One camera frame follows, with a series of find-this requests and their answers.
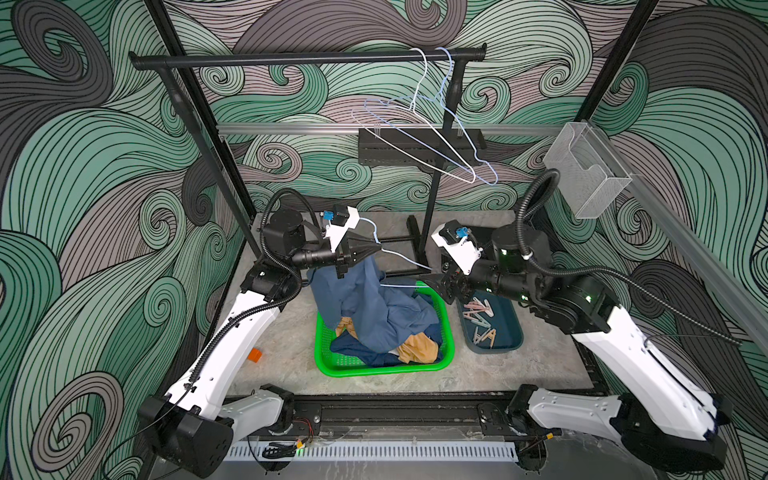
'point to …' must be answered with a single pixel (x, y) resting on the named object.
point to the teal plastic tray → (490, 323)
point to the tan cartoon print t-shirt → (417, 348)
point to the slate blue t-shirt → (383, 310)
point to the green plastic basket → (333, 364)
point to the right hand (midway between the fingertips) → (430, 263)
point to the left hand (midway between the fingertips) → (378, 242)
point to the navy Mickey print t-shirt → (350, 345)
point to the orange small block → (255, 355)
